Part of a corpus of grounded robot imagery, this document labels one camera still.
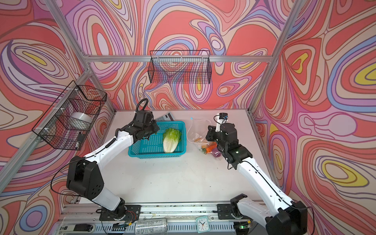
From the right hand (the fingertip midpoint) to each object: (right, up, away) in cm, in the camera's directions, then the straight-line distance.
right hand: (209, 129), depth 77 cm
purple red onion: (+6, -15, +12) cm, 20 cm away
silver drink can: (-29, -44, -12) cm, 54 cm away
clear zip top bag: (-6, -4, +14) cm, 16 cm away
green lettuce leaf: (-22, -6, +16) cm, 28 cm away
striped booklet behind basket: (-28, +8, +35) cm, 46 cm away
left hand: (-28, +3, +10) cm, 30 cm away
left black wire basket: (-74, +4, -3) cm, 74 cm away
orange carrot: (+1, -12, +11) cm, 16 cm away
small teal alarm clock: (-4, -45, -8) cm, 46 cm away
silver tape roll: (-63, +5, -7) cm, 64 cm away
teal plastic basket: (-35, -14, +22) cm, 44 cm away
